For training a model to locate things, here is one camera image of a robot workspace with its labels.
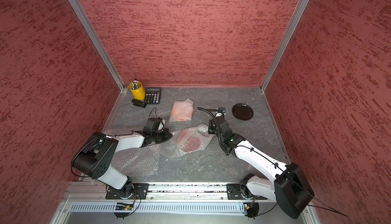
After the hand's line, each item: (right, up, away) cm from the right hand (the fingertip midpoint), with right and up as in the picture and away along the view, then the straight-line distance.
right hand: (211, 123), depth 85 cm
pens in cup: (-51, +25, +15) cm, 59 cm away
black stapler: (-51, +11, +22) cm, 57 cm away
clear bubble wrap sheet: (-37, -22, -1) cm, 43 cm away
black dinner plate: (+24, +6, +20) cm, 32 cm away
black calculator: (-43, +17, +28) cm, 54 cm away
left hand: (-24, -10, +8) cm, 27 cm away
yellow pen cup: (-51, +18, +22) cm, 58 cm away
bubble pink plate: (-11, -10, +6) cm, 16 cm away
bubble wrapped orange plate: (-19, +6, +18) cm, 27 cm away
